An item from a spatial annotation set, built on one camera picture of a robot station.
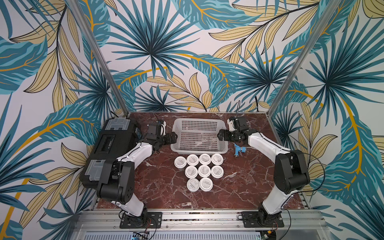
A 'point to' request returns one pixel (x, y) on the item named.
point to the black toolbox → (116, 137)
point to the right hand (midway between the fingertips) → (224, 134)
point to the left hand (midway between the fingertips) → (171, 137)
